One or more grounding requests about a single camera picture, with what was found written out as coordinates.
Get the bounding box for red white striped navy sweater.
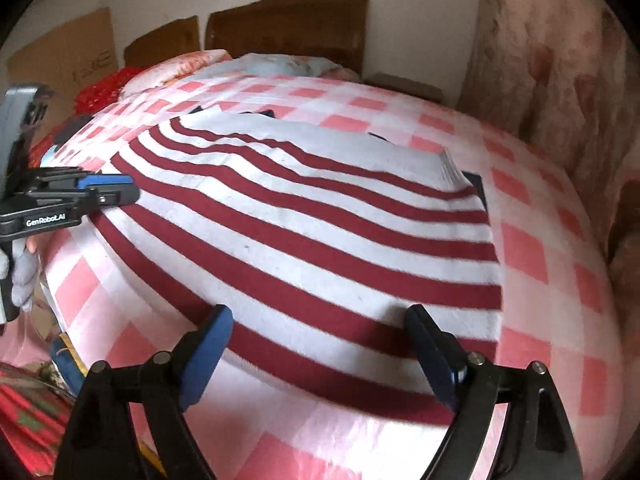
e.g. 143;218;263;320
91;110;502;426

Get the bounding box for grey gloved left hand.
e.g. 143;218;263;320
1;237;40;322

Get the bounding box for dark folded garment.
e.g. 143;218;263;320
52;114;93;145

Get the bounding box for red green patterned rug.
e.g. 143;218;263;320
1;362;74;479

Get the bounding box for red patterned blanket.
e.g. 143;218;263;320
28;67;142;168

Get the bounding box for brown cardboard box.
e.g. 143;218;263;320
6;8;118;138

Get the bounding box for pink floral pillow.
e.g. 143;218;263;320
119;49;232;100

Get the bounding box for pink checkered bed sheet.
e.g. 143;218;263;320
43;76;623;479

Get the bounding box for small brown wooden headboard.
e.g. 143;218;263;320
124;15;201;68

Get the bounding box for light blue floral pillow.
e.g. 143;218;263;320
189;53;361;82

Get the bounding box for large brown wooden headboard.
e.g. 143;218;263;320
204;0;370;74

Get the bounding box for dark wooden nightstand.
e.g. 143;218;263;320
364;73;444;104

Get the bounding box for pink floral curtain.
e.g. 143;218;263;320
458;0;639;323

